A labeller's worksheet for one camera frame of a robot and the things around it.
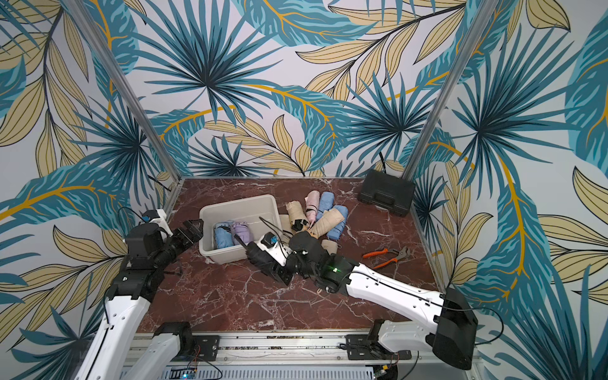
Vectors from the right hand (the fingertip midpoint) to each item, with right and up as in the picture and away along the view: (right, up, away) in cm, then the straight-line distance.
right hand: (264, 259), depth 70 cm
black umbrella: (0, +2, -5) cm, 5 cm away
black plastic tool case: (+50, +22, +40) cm, 67 cm away
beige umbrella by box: (+9, +10, +28) cm, 31 cm away
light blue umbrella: (-21, +4, +25) cm, 32 cm away
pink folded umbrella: (+15, +16, +36) cm, 42 cm away
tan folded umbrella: (+22, +10, +28) cm, 37 cm away
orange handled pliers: (+51, -4, +25) cm, 57 cm away
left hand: (-22, +8, +4) cm, 24 cm away
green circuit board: (-25, -35, +2) cm, 43 cm away
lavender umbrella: (-14, +5, +27) cm, 31 cm away
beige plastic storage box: (-11, +14, +23) cm, 29 cm away
